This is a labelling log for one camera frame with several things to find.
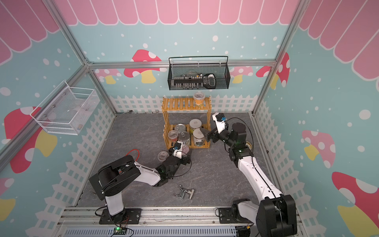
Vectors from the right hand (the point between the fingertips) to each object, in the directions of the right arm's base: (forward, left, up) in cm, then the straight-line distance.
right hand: (208, 123), depth 76 cm
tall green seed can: (-6, +13, -17) cm, 22 cm away
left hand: (-3, +12, -20) cm, 23 cm away
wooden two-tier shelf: (+16, +14, -1) cm, 21 cm away
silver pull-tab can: (+13, +17, -20) cm, 29 cm away
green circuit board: (-43, +45, -31) cm, 70 cm away
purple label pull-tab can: (+5, +14, -19) cm, 24 cm away
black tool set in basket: (+29, -1, +6) cm, 29 cm away
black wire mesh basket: (+37, -12, +7) cm, 40 cm away
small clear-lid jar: (-6, +27, -23) cm, 36 cm away
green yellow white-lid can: (+15, +7, -17) cm, 24 cm away
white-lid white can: (+3, +4, -18) cm, 19 cm away
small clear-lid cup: (+8, +22, -20) cm, 31 cm away
